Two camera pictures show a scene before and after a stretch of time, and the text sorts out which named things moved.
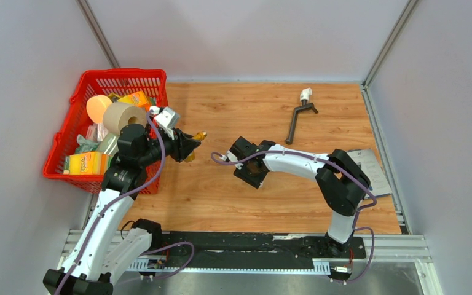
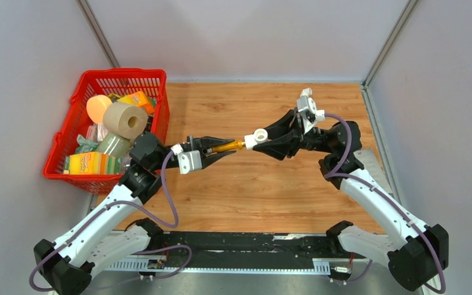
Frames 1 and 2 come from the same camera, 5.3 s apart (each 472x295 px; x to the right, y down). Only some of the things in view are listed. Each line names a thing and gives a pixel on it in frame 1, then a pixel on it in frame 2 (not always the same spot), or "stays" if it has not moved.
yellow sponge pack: (87, 163) stays
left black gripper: (182, 145) to (198, 144)
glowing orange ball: (96, 107) stays
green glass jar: (109, 145) stays
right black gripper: (255, 182) to (279, 147)
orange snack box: (137, 98) stays
